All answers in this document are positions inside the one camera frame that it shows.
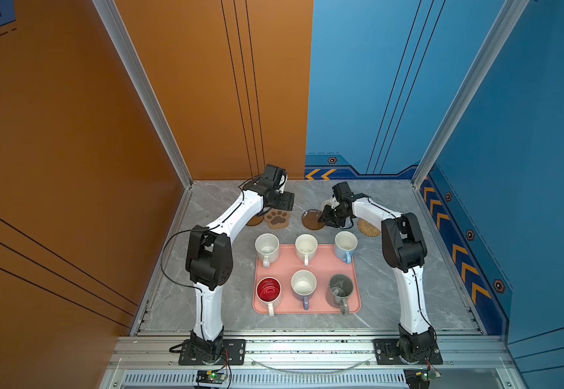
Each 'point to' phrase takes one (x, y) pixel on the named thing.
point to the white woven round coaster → (327, 202)
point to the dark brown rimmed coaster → (310, 220)
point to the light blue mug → (345, 242)
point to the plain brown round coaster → (255, 220)
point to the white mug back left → (267, 248)
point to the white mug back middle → (306, 245)
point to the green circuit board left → (210, 377)
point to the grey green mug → (341, 288)
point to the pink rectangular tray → (324, 266)
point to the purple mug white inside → (304, 283)
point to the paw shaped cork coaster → (277, 219)
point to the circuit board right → (420, 378)
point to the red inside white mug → (268, 290)
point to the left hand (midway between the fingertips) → (286, 198)
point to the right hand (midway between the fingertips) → (320, 221)
